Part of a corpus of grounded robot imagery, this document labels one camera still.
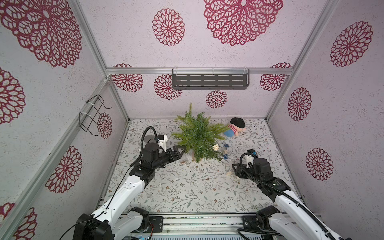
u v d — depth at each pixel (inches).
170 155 26.5
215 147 29.9
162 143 28.1
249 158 28.6
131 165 25.1
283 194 20.7
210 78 36.5
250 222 29.5
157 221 29.4
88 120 29.5
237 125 42.2
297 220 18.9
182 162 37.4
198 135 29.8
